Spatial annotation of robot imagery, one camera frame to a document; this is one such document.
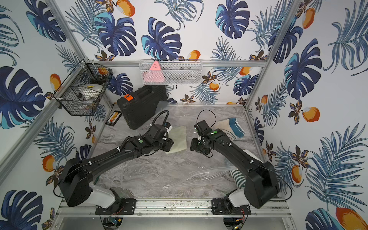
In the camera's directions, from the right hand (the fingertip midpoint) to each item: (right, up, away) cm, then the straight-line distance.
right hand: (194, 148), depth 83 cm
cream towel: (-9, +6, +14) cm, 18 cm away
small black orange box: (-60, +18, +27) cm, 68 cm away
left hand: (-13, +5, -2) cm, 14 cm away
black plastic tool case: (-35, +25, +15) cm, 46 cm away
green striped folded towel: (+24, -15, -6) cm, 29 cm away
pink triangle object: (-24, +45, +7) cm, 51 cm away
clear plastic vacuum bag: (0, -15, +5) cm, 16 cm away
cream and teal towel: (+28, +11, +21) cm, 36 cm away
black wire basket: (-63, +32, -3) cm, 71 cm away
